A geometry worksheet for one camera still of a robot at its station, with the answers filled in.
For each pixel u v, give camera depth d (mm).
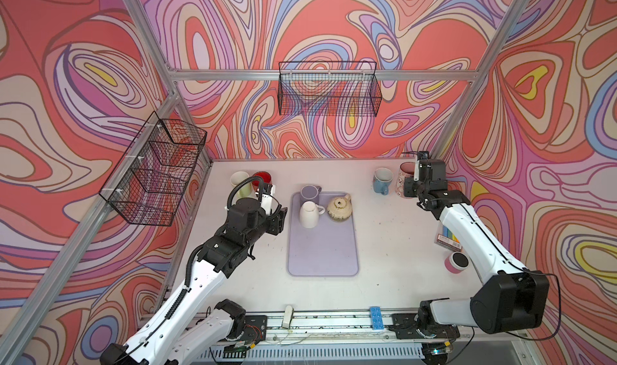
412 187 736
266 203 628
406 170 849
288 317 734
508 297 411
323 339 726
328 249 908
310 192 997
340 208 930
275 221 635
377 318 739
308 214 904
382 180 998
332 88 960
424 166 636
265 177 1052
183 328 438
